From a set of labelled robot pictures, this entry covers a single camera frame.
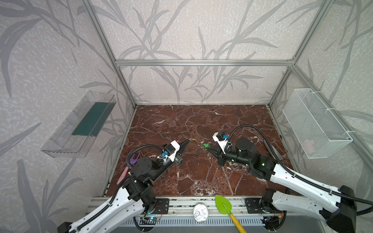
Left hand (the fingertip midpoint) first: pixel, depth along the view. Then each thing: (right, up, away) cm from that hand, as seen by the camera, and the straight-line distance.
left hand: (189, 137), depth 60 cm
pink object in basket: (+61, -7, +14) cm, 63 cm away
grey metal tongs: (+53, -14, +29) cm, 61 cm away
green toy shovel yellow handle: (+18, -37, +13) cm, 43 cm away
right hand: (+9, -4, +10) cm, 14 cm away
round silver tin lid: (+5, -37, +8) cm, 38 cm away
